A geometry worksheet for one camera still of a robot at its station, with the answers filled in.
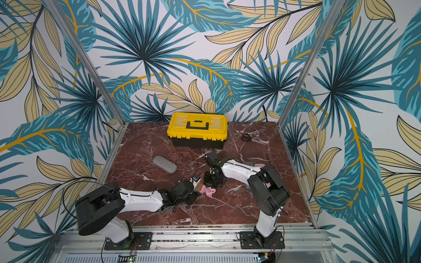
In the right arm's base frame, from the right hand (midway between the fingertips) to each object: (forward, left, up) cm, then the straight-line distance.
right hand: (205, 185), depth 89 cm
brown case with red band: (-2, +3, +5) cm, 6 cm away
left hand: (-3, +6, -2) cm, 7 cm away
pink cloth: (-4, -2, +2) cm, 5 cm away
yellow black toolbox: (+28, +4, +14) cm, 31 cm away
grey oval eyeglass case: (+12, +23, +2) cm, 26 cm away
